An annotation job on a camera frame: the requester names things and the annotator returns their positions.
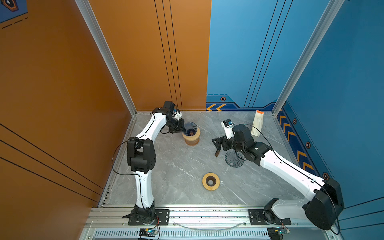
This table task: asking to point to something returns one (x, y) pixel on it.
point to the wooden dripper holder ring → (197, 134)
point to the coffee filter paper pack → (257, 123)
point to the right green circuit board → (277, 233)
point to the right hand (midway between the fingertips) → (219, 137)
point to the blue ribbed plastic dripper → (191, 128)
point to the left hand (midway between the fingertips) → (185, 129)
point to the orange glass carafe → (191, 140)
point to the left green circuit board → (148, 232)
